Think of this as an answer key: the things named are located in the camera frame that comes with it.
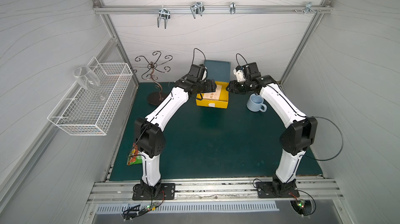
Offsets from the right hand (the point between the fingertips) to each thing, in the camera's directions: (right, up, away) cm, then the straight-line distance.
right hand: (229, 87), depth 86 cm
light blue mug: (+19, -10, +12) cm, 24 cm away
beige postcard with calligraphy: (-9, -4, +7) cm, 12 cm away
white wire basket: (-64, -12, -20) cm, 68 cm away
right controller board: (+33, -57, -14) cm, 67 cm away
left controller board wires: (-47, -57, -18) cm, 76 cm away
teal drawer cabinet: (-5, +12, +12) cm, 18 cm away
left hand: (-10, +1, -2) cm, 10 cm away
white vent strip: (-54, -56, -16) cm, 80 cm away
